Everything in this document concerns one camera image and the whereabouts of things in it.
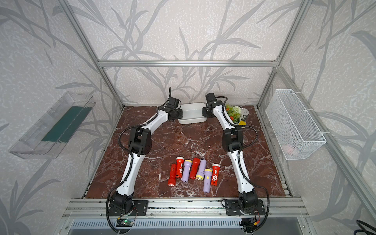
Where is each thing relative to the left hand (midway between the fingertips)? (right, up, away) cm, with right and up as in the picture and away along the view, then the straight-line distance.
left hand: (181, 113), depth 109 cm
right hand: (+18, +1, +1) cm, 18 cm away
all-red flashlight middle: (+10, -33, -24) cm, 42 cm away
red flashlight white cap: (+22, -35, -27) cm, 50 cm away
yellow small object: (+45, -7, -2) cm, 46 cm away
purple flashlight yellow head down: (+14, -35, -27) cm, 46 cm away
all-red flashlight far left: (-2, -38, -29) cm, 48 cm away
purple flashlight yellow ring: (+18, -38, -29) cm, 51 cm away
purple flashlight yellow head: (+6, -31, -23) cm, 39 cm away
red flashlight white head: (+2, -31, -24) cm, 39 cm away
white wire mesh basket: (+54, -10, -46) cm, 72 cm away
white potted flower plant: (+36, 0, -14) cm, 39 cm away
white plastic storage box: (+8, +1, +7) cm, 10 cm away
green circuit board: (-24, -55, -38) cm, 71 cm away
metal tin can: (+48, +1, +1) cm, 48 cm away
